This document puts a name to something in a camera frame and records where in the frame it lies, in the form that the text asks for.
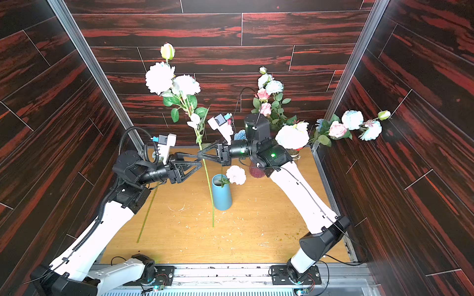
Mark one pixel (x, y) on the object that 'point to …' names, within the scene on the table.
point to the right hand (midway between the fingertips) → (202, 151)
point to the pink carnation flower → (236, 174)
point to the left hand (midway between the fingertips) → (200, 165)
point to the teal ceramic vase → (222, 192)
